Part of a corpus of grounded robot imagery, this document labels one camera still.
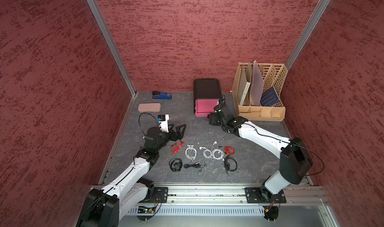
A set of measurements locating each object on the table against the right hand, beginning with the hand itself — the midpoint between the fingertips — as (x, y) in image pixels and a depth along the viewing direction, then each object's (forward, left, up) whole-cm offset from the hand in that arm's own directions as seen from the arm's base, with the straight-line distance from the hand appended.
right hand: (213, 119), depth 88 cm
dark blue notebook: (+19, -42, -4) cm, 46 cm away
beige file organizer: (+31, -45, +8) cm, 55 cm away
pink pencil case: (+22, +46, -13) cm, 53 cm away
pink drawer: (+10, +5, -1) cm, 11 cm away
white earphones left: (-15, +14, -12) cm, 24 cm away
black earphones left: (-22, +23, -12) cm, 34 cm away
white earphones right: (-14, 0, -14) cm, 20 cm away
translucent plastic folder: (+24, -33, +3) cm, 41 cm away
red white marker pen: (+38, -17, -14) cm, 44 cm away
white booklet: (+15, -21, +6) cm, 27 cm away
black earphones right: (-23, -7, -13) cm, 28 cm away
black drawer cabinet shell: (+26, +3, 0) cm, 27 cm away
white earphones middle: (-16, +4, -13) cm, 21 cm away
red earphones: (-13, +23, -13) cm, 30 cm away
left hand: (-7, +19, +3) cm, 21 cm away
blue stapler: (+32, +38, -11) cm, 51 cm away
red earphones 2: (-14, -9, -14) cm, 22 cm away
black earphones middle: (-23, +11, -13) cm, 28 cm away
